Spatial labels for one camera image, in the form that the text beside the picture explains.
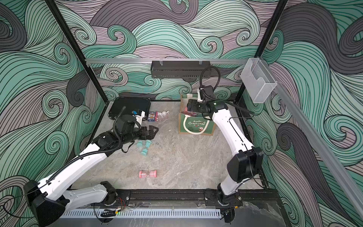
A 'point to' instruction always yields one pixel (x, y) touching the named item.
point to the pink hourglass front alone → (144, 174)
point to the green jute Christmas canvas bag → (193, 125)
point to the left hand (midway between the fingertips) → (151, 127)
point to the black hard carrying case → (120, 106)
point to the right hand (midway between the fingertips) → (192, 105)
